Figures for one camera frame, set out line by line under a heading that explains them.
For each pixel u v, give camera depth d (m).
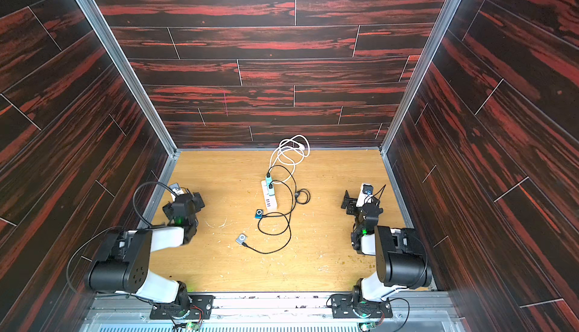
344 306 0.73
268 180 0.99
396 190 1.11
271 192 0.96
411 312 0.69
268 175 0.99
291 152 1.20
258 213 0.95
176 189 0.79
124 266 0.44
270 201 0.98
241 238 0.89
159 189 1.08
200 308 0.73
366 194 0.77
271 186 0.95
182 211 0.70
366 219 0.69
